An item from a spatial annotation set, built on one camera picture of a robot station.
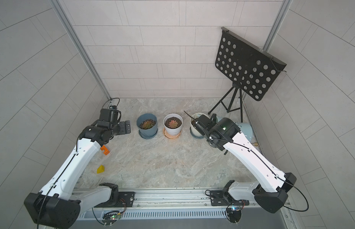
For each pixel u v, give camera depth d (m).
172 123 0.91
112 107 0.65
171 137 0.94
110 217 0.66
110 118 0.57
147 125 0.91
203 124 0.49
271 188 0.37
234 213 0.69
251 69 0.71
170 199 0.72
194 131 0.90
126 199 0.71
